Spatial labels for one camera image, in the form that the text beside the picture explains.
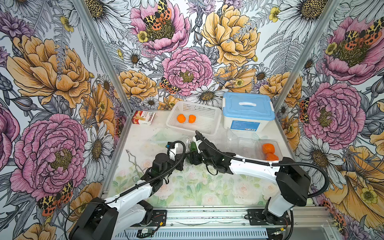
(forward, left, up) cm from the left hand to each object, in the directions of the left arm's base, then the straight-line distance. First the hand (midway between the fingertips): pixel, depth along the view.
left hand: (186, 158), depth 84 cm
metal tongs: (+10, +38, -9) cm, 40 cm away
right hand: (0, -3, +1) cm, 3 cm away
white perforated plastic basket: (+37, -15, -10) cm, 41 cm away
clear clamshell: (+13, -37, -10) cm, 41 cm away
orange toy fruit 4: (+4, -51, -7) cm, 52 cm away
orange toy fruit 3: (+8, -50, -4) cm, 51 cm away
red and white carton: (+37, +33, -6) cm, 50 cm away
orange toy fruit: (+35, +5, -6) cm, 36 cm away
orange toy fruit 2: (+35, -3, -6) cm, 36 cm away
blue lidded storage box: (+27, -38, +9) cm, 48 cm away
